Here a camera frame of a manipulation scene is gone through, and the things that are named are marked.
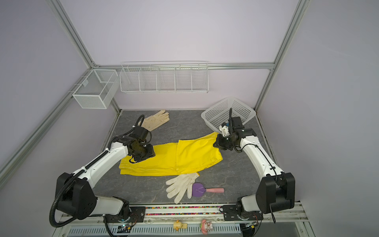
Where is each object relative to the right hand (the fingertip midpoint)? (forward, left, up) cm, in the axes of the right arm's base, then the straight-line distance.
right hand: (214, 144), depth 82 cm
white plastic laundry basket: (+34, -5, -14) cm, 38 cm away
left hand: (-5, +36, -5) cm, 37 cm away
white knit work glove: (-16, +19, -16) cm, 30 cm away
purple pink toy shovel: (-21, +9, -13) cm, 27 cm away
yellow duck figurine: (-37, +19, -11) cm, 43 cm away
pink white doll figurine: (-37, +7, -12) cm, 40 cm away
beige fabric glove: (+27, +44, -14) cm, 54 cm away
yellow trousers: (-3, +16, -12) cm, 20 cm away
